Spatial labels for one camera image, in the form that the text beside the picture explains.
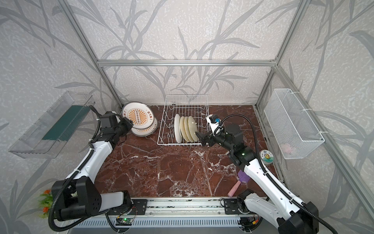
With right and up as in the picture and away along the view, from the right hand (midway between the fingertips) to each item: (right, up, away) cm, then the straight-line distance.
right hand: (203, 126), depth 72 cm
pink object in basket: (+42, -11, 0) cm, 43 cm away
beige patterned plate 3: (-6, -3, +21) cm, 22 cm away
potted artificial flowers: (-68, -31, -11) cm, 75 cm away
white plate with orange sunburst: (-38, +3, +17) cm, 42 cm away
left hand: (-41, +3, +12) cm, 43 cm away
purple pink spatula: (+23, -29, +10) cm, 39 cm away
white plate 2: (-15, -2, +16) cm, 22 cm away
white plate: (-42, +11, +19) cm, 47 cm away
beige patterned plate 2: (-9, -3, +17) cm, 19 cm away
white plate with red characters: (-39, -6, +30) cm, 50 cm away
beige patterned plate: (-13, -1, +17) cm, 21 cm away
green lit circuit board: (-39, -47, -1) cm, 61 cm away
